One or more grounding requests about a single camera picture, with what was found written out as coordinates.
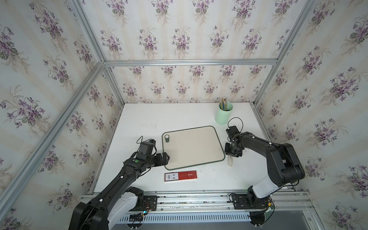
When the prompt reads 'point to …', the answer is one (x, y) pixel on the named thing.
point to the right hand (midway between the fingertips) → (230, 154)
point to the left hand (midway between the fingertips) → (164, 159)
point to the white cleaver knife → (230, 160)
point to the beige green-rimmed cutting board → (191, 147)
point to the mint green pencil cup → (223, 113)
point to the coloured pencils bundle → (224, 104)
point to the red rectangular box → (180, 176)
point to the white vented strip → (188, 217)
